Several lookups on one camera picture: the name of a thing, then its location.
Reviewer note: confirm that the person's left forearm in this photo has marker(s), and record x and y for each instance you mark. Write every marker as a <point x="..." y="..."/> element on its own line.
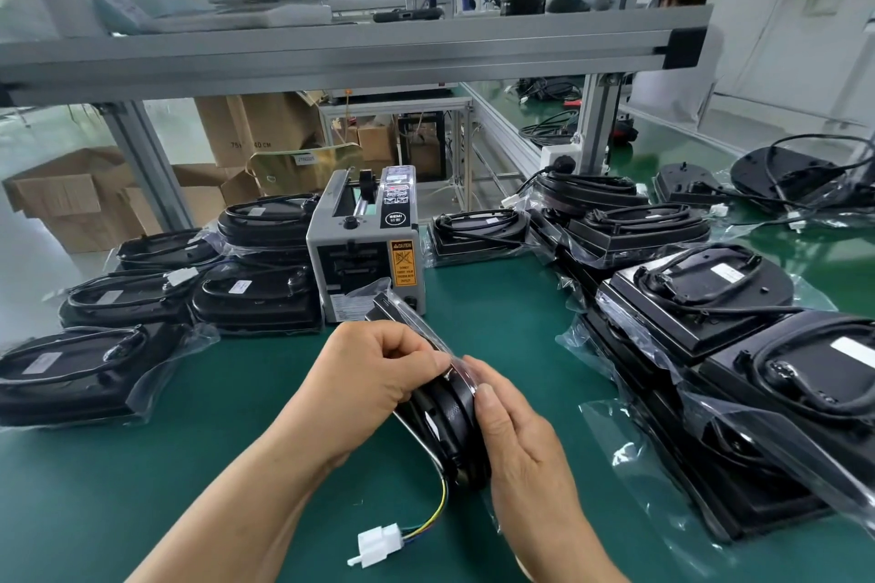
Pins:
<point x="233" y="521"/>

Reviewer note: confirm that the white power socket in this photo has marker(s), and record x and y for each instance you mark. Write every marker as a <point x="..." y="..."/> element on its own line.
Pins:
<point x="558" y="166"/>

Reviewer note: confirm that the unbagged black lamps with cables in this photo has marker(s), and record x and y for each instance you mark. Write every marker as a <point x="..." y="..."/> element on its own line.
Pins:
<point x="793" y="173"/>

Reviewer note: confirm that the bagged black lamp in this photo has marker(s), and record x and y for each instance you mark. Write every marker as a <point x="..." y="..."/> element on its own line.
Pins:
<point x="123" y="242"/>

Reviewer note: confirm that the group of bagged black lamps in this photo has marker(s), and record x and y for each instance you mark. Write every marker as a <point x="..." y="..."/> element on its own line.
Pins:
<point x="711" y="316"/>

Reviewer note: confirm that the white handset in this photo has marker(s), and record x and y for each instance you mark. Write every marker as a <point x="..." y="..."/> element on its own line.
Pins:
<point x="120" y="13"/>

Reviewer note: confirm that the person's right hand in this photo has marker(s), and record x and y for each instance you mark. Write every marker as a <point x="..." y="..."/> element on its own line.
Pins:
<point x="533" y="480"/>

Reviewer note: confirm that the grey metal shelf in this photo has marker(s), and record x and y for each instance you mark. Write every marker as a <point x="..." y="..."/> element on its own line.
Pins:
<point x="356" y="50"/>

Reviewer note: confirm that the white flat scale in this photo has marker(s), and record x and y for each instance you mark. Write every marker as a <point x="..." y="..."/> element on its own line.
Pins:
<point x="246" y="13"/>

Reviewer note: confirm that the black phone on shelf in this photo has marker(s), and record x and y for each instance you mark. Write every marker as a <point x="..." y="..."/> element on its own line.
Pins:
<point x="408" y="14"/>

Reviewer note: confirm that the grey tape dispenser machine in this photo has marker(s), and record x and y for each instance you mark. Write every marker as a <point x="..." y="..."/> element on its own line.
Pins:
<point x="356" y="248"/>

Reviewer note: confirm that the person's left hand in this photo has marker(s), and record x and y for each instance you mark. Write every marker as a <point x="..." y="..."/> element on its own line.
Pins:
<point x="363" y="378"/>

